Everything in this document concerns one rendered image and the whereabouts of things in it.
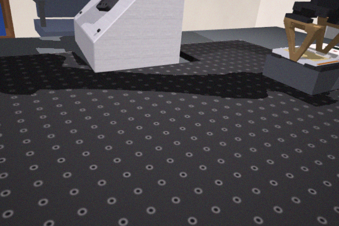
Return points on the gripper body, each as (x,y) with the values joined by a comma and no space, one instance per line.
(304,11)

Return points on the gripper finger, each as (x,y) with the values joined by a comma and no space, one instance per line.
(319,40)
(313,31)

